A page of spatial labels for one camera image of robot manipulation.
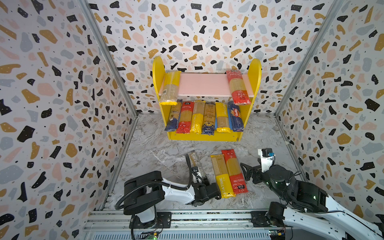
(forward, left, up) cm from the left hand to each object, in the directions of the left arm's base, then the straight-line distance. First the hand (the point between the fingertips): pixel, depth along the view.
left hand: (207, 180), depth 85 cm
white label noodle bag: (+11, +6, +1) cm, 13 cm away
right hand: (-1, -17, +25) cm, 30 cm away
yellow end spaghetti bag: (+7, -9, 0) cm, 11 cm away
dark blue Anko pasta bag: (+31, +20, +16) cm, 40 cm away
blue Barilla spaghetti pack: (+33, -19, +15) cm, 41 cm away
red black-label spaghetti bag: (+37, +13, +14) cm, 41 cm away
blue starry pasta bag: (+34, -2, +15) cm, 37 cm away
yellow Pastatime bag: (+29, -11, +15) cm, 34 cm away
